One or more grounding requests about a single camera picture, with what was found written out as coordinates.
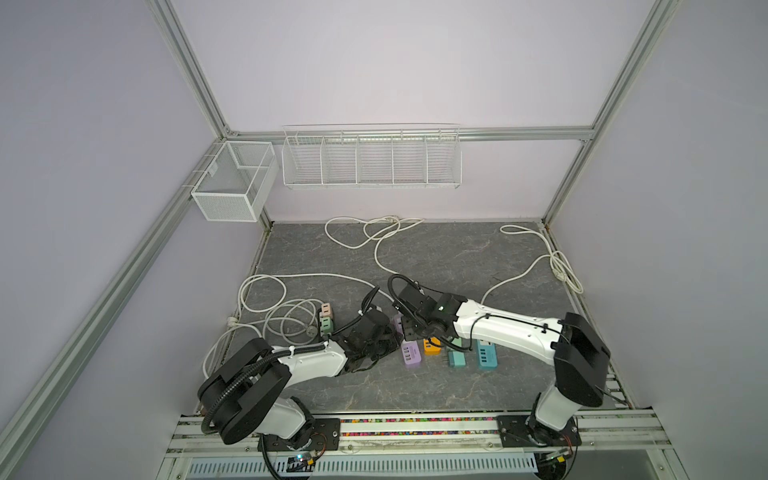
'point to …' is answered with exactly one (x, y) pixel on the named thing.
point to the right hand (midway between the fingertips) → (410, 330)
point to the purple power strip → (411, 348)
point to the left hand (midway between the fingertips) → (403, 343)
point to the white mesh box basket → (237, 182)
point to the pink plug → (326, 309)
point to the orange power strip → (431, 349)
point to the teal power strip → (487, 356)
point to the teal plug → (456, 359)
